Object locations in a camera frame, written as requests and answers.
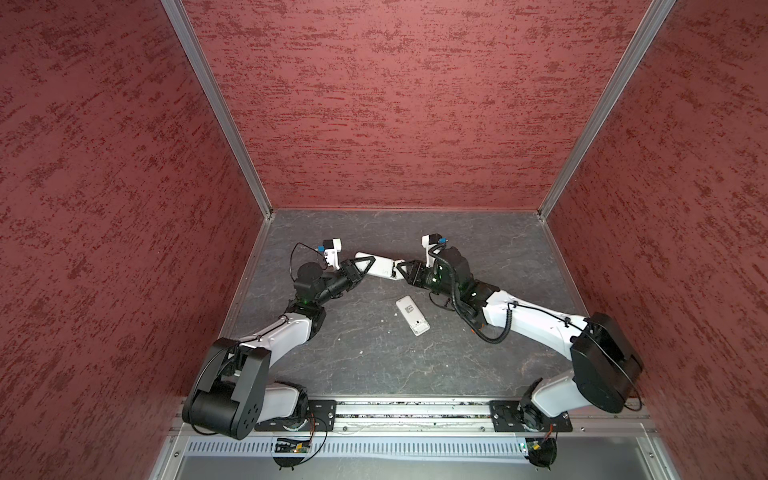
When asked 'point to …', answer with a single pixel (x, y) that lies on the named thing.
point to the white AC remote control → (415, 319)
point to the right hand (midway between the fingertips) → (394, 273)
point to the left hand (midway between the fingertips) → (377, 265)
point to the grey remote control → (382, 266)
